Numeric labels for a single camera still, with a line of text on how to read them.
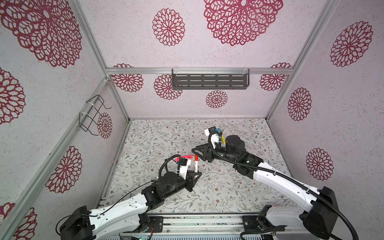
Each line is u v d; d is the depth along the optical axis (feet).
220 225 2.45
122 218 1.61
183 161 2.09
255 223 2.39
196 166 2.26
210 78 3.09
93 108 2.58
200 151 2.25
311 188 1.40
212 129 2.03
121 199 1.68
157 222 2.45
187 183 2.14
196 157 2.25
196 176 2.30
